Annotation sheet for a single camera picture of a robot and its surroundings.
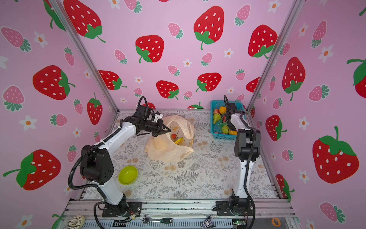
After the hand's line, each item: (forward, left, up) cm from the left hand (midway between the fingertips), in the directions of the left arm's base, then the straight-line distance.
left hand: (171, 129), depth 83 cm
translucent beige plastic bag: (-10, -3, -2) cm, 10 cm away
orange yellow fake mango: (+30, -37, -12) cm, 49 cm away
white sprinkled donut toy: (-44, +44, -18) cm, 65 cm away
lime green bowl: (-21, +25, -17) cm, 37 cm away
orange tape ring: (-43, -53, -19) cm, 71 cm away
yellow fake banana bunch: (+1, -4, -15) cm, 15 cm away
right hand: (+14, -48, -11) cm, 51 cm away
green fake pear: (+24, -32, -15) cm, 43 cm away
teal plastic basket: (+18, -34, -19) cm, 43 cm away
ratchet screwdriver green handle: (-43, +2, -19) cm, 47 cm away
